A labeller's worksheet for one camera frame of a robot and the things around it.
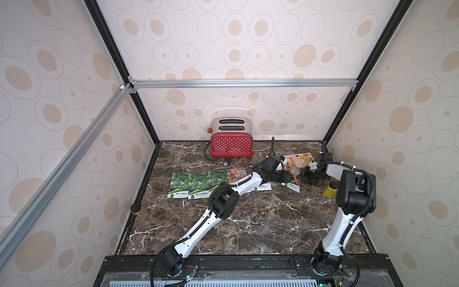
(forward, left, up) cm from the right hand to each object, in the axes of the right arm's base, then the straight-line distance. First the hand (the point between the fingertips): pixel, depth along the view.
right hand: (306, 177), depth 101 cm
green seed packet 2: (-8, +61, +1) cm, 61 cm away
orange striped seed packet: (+13, +1, 0) cm, 13 cm away
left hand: (-4, +7, +4) cm, 8 cm away
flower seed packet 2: (-6, +23, -1) cm, 24 cm away
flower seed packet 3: (-6, +8, +1) cm, 10 cm away
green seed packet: (-9, +71, +2) cm, 72 cm away
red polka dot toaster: (+14, +43, +17) cm, 49 cm away
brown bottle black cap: (-28, +83, +11) cm, 88 cm away
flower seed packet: (+1, +41, +1) cm, 41 cm away
